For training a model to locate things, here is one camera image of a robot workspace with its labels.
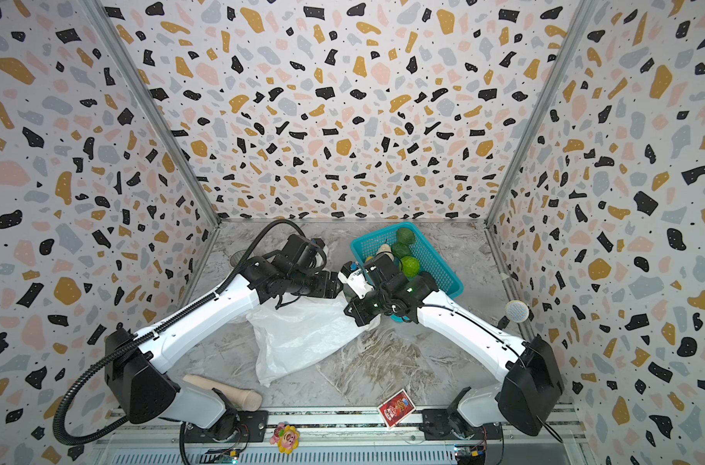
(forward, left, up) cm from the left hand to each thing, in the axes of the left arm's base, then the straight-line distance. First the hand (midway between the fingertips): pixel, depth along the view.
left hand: (335, 282), depth 77 cm
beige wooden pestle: (-24, +23, -17) cm, 38 cm away
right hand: (-7, -1, -2) cm, 7 cm away
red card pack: (-26, -16, -20) cm, 37 cm away
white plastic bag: (-12, +9, -5) cm, 16 cm away
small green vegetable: (+24, -21, -17) cm, 37 cm away
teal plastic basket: (+18, -31, -16) cm, 39 cm away
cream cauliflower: (+25, -15, -17) cm, 34 cm away
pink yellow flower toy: (-32, +12, -18) cm, 39 cm away
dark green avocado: (+29, -23, -14) cm, 39 cm away
